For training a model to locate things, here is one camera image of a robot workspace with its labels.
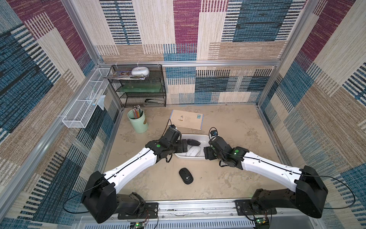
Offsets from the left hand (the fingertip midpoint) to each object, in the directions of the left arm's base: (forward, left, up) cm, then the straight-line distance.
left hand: (181, 144), depth 82 cm
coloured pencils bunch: (+23, +29, +2) cm, 38 cm away
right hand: (-1, -16, -3) cm, 16 cm away
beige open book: (+29, -4, -13) cm, 32 cm away
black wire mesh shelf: (+48, +37, -2) cm, 61 cm away
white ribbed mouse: (+1, -7, -11) cm, 13 cm away
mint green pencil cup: (+19, +28, -6) cm, 35 cm away
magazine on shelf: (+39, +35, +20) cm, 56 cm away
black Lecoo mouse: (-13, -2, -12) cm, 18 cm away
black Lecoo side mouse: (+8, -7, -12) cm, 16 cm away
